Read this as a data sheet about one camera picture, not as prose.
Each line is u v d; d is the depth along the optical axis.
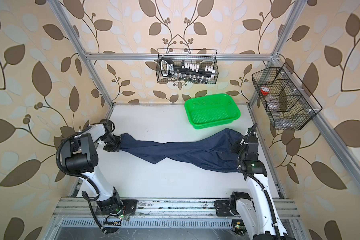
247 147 0.58
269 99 0.70
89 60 0.94
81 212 0.73
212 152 0.90
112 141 0.83
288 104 0.83
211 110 1.16
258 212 0.43
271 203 0.44
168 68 0.85
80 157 0.51
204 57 0.91
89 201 0.75
